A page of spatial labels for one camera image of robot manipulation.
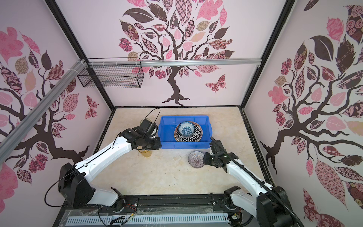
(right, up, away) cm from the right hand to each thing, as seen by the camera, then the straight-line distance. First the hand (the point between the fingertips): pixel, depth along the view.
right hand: (205, 157), depth 86 cm
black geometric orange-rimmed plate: (-4, +12, +12) cm, 17 cm away
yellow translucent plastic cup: (-37, +3, 0) cm, 37 cm away
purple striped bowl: (-6, -2, +3) cm, 7 cm away
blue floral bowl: (-12, +17, +12) cm, 24 cm away
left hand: (-28, +7, -6) cm, 29 cm away
